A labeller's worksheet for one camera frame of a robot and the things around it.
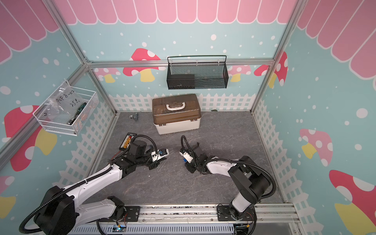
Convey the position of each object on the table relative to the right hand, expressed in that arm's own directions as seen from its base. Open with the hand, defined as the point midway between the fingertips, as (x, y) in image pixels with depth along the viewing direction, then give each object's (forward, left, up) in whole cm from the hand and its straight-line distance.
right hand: (187, 162), depth 91 cm
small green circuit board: (-34, +35, -2) cm, 49 cm away
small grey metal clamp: (+39, +42, +1) cm, 58 cm away
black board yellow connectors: (+15, +42, +2) cm, 45 cm away
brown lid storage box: (+25, +7, +19) cm, 32 cm away
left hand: (-1, +13, +9) cm, 16 cm away
